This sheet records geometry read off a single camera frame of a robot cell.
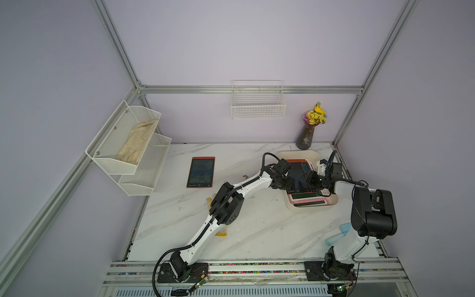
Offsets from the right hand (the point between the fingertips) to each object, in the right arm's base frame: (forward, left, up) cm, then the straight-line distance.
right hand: (304, 179), depth 99 cm
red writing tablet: (+8, +1, -2) cm, 8 cm away
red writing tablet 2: (+9, +58, -4) cm, 59 cm away
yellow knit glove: (-26, +43, -2) cm, 50 cm away
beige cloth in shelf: (+3, +80, +27) cm, 84 cm away
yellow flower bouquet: (+28, -8, +20) cm, 35 cm away
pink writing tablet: (-11, +1, -2) cm, 12 cm away
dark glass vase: (+26, -5, +5) cm, 27 cm away
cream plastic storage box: (+16, -9, 0) cm, 18 cm away
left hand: (-5, +9, -1) cm, 10 cm away
